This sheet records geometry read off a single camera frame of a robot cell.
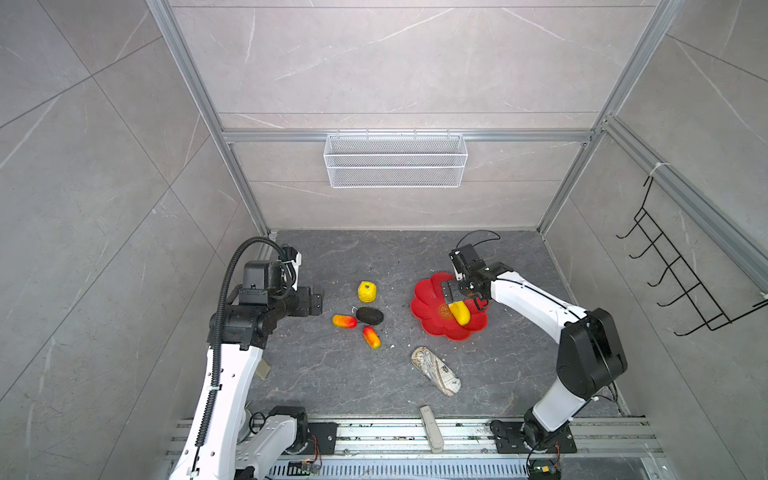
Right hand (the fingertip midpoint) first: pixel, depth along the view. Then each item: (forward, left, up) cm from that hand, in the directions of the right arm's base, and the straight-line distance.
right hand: (460, 285), depth 92 cm
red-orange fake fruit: (-7, +38, -7) cm, 40 cm away
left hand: (-11, +43, +18) cm, 48 cm away
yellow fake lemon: (+1, +30, -4) cm, 30 cm away
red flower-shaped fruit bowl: (-5, +7, -10) cm, 13 cm away
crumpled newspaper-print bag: (-25, +8, -7) cm, 27 cm away
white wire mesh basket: (+38, +19, +20) cm, 48 cm away
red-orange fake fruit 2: (-13, +28, -7) cm, 32 cm away
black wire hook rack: (-20, -43, +20) cm, 51 cm away
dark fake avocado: (-6, +29, -6) cm, 30 cm away
